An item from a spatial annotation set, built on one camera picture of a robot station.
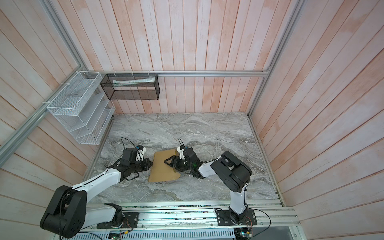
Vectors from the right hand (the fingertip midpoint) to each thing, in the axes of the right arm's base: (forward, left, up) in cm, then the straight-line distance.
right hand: (167, 163), depth 88 cm
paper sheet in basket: (+39, +31, +31) cm, 58 cm away
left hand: (-1, +9, -1) cm, 9 cm away
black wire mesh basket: (+49, +29, +21) cm, 61 cm away
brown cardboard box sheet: (-6, +3, +2) cm, 7 cm away
